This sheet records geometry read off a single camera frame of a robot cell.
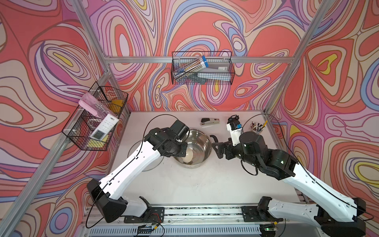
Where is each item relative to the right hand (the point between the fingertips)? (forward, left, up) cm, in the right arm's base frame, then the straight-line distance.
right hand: (221, 146), depth 66 cm
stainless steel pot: (+18, +8, -27) cm, 33 cm away
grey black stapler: (+37, 0, -24) cm, 44 cm away
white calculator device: (+9, +56, +3) cm, 57 cm away
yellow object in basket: (+25, +54, +5) cm, 59 cm away
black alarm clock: (+35, -17, -22) cm, 44 cm away
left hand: (+2, +17, -6) cm, 18 cm away
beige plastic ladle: (+9, +15, -25) cm, 31 cm away
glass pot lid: (+5, +38, -28) cm, 47 cm away
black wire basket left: (+14, +64, +2) cm, 66 cm away
